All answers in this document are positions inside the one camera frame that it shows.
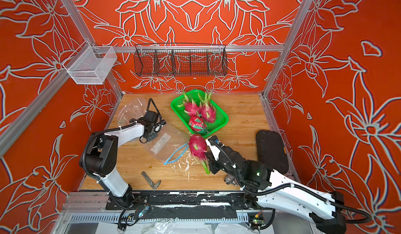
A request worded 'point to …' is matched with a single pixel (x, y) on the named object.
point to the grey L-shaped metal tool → (149, 180)
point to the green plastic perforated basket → (222, 118)
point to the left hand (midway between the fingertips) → (147, 130)
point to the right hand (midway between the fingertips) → (204, 151)
